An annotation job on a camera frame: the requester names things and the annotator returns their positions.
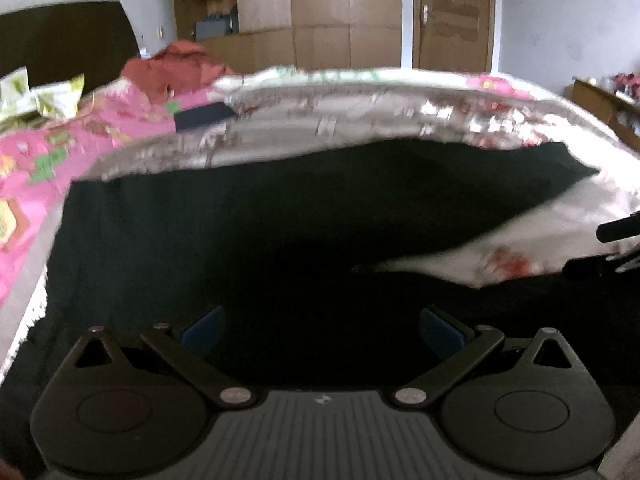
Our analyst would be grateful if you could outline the wooden side cabinet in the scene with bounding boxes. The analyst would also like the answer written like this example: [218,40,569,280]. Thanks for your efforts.
[570,79,639,152]

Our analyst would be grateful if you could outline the pink floral bedsheet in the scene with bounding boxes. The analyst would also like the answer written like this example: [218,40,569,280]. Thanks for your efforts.
[1,78,224,298]

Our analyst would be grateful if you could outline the green patterned pillow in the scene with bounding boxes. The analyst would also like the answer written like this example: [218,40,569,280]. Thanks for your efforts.
[1,66,85,133]

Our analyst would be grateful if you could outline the dark wooden headboard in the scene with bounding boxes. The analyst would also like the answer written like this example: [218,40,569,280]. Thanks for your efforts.
[0,0,140,93]

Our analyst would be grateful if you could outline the red crumpled garment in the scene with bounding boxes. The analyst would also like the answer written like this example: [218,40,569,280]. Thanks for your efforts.
[120,40,235,104]

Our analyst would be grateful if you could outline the grey bag on shelf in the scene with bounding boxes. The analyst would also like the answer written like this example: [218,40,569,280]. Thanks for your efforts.
[194,13,238,41]

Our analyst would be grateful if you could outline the dark blue flat case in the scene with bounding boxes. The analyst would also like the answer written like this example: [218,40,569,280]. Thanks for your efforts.
[174,102,238,132]

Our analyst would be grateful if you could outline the brown wooden door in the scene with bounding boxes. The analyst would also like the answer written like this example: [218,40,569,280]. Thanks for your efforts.
[414,0,496,73]

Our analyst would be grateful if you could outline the black pants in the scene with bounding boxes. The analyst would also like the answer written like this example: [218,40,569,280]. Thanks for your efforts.
[1,139,639,479]

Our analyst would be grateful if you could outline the brown wooden wardrobe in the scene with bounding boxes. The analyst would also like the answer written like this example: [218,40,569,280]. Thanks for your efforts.
[174,0,412,74]

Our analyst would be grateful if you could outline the floral bed quilt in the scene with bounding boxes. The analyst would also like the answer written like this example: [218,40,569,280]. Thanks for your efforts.
[1,66,639,370]

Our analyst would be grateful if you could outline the red cloth on cabinet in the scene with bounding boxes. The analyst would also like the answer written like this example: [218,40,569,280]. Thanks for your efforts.
[612,74,640,101]

